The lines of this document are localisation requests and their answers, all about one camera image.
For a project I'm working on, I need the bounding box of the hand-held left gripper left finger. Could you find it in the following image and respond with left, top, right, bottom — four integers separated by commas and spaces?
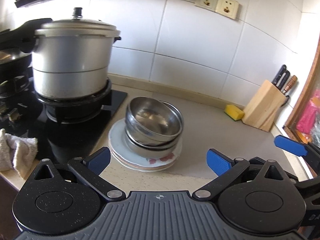
32, 147, 127, 202

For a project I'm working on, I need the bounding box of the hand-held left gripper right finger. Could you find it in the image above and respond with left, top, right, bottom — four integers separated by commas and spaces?
192, 149, 290, 202

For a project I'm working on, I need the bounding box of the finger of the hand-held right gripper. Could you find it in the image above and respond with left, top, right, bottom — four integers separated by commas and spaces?
274, 135, 310, 157

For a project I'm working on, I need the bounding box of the white plate red flower print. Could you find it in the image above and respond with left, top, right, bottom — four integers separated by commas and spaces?
108, 119, 183, 167

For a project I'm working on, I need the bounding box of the white plate colourful flower print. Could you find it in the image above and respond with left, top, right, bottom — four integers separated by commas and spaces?
111, 152, 179, 170

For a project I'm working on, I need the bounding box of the white plate small pink flower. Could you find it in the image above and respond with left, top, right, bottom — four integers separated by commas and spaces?
117, 160, 175, 172

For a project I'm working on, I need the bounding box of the medium steel bowl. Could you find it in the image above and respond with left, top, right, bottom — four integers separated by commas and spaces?
126, 132, 181, 152

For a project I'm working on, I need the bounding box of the large steel bowl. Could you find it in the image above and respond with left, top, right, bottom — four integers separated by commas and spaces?
125, 97, 182, 140
126, 101, 185, 147

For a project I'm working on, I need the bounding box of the orange plastic bag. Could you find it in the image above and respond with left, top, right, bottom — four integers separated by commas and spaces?
297, 131, 315, 143

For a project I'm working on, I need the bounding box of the pink plastic bag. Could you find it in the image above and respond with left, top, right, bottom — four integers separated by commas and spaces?
296, 97, 320, 134

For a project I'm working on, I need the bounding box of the black gas stove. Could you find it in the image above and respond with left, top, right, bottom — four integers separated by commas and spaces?
0, 72, 128, 165

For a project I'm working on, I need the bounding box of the wooden knife block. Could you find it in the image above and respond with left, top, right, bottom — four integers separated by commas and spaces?
242, 79, 287, 132

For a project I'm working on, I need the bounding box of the yellow sponge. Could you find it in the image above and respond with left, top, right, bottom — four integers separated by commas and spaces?
224, 104, 245, 122

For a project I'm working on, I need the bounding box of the white towel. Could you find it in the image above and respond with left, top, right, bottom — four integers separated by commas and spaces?
0, 129, 38, 178

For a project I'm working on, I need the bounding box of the silver pressure cooker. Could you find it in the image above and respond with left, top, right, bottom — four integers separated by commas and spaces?
0, 7, 122, 100

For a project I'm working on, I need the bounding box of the black frying pan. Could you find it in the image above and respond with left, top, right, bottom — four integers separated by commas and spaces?
0, 50, 34, 74

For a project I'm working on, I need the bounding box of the wooden window frame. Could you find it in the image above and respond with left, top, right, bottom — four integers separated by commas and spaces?
285, 36, 320, 155

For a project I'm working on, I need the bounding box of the wooden ribbed handle knife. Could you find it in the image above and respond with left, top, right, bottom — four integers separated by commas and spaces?
282, 75, 298, 95

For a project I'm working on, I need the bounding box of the black ribbed handle knife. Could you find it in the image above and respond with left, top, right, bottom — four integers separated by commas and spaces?
277, 69, 290, 90

